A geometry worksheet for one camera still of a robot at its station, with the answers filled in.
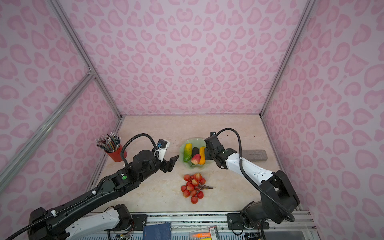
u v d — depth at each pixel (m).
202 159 0.92
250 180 0.42
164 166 0.64
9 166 0.51
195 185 0.80
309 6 0.69
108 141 0.84
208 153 0.78
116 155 0.88
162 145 0.61
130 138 0.50
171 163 0.65
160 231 0.70
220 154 0.64
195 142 0.98
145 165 0.54
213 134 0.77
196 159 0.88
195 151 0.96
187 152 0.91
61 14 0.71
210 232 0.69
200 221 0.75
